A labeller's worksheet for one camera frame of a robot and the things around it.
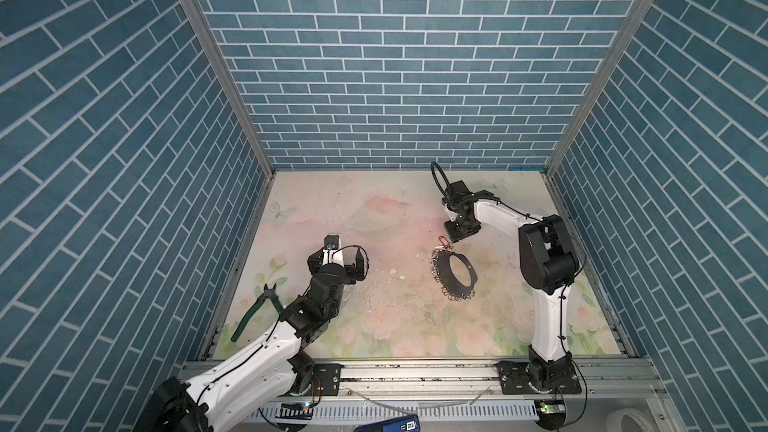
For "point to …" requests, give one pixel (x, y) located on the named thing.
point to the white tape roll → (614, 420)
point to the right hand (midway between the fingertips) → (458, 234)
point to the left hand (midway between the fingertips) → (351, 250)
